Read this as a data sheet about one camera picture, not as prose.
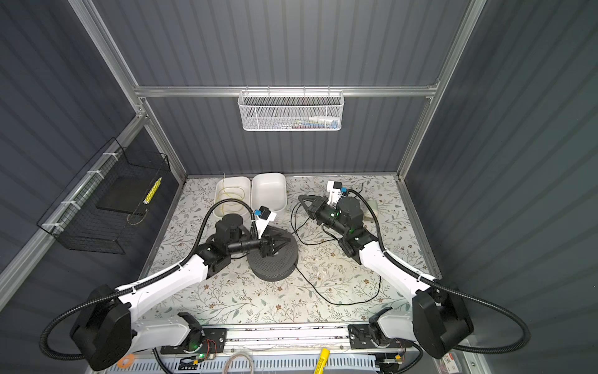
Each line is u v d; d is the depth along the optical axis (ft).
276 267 2.71
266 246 2.19
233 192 3.65
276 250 2.30
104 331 1.34
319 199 2.19
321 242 3.16
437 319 1.34
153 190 2.56
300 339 2.49
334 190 2.36
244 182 3.65
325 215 2.23
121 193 2.57
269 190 3.65
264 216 2.18
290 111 4.06
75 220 2.10
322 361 2.23
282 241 2.34
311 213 2.22
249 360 2.28
